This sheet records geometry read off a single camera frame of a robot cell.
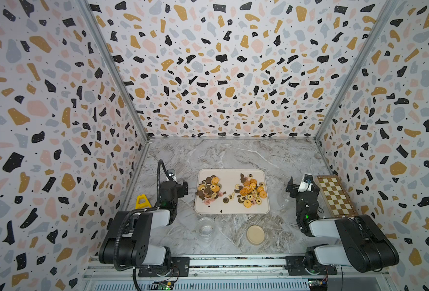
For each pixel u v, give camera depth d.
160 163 0.73
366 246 0.43
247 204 0.92
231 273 0.73
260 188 0.97
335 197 0.92
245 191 0.95
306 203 0.67
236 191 0.97
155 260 0.59
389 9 0.71
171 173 0.80
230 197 0.95
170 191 0.70
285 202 0.90
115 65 0.86
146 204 0.89
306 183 0.74
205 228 0.84
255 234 0.82
